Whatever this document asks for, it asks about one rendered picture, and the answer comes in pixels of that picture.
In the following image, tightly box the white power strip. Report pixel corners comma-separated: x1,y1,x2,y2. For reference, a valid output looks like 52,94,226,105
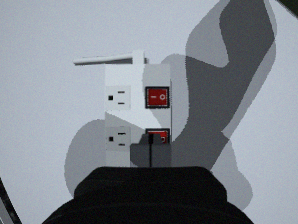
73,50,171,167

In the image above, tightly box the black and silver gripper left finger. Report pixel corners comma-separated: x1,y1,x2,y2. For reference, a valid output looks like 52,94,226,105
130,134,151,168

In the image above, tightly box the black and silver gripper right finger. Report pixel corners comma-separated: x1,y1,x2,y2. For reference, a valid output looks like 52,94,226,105
151,134,171,168

